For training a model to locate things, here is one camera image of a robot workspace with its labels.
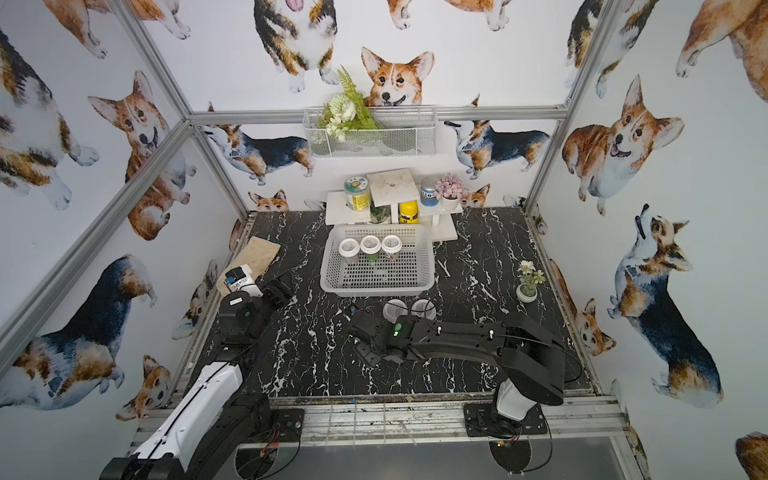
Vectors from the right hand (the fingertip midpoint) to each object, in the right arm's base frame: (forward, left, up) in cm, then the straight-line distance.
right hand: (372, 330), depth 81 cm
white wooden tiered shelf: (+42, -4, +13) cm, 44 cm away
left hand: (+13, +25, +11) cm, 30 cm away
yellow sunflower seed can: (+41, +6, +13) cm, 43 cm away
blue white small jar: (+41, -17, +12) cm, 46 cm away
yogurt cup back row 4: (+7, -15, -3) cm, 17 cm away
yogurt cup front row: (+30, +3, -1) cm, 30 cm away
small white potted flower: (+14, -47, -5) cm, 49 cm away
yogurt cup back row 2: (+31, -4, -2) cm, 31 cm away
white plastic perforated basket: (+24, -10, -9) cm, 28 cm away
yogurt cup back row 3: (+8, -5, -2) cm, 10 cm away
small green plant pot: (+44, 0, -1) cm, 44 cm away
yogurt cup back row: (+29, +10, -1) cm, 31 cm away
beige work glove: (+33, +45, -8) cm, 56 cm away
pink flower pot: (+38, -23, +16) cm, 47 cm away
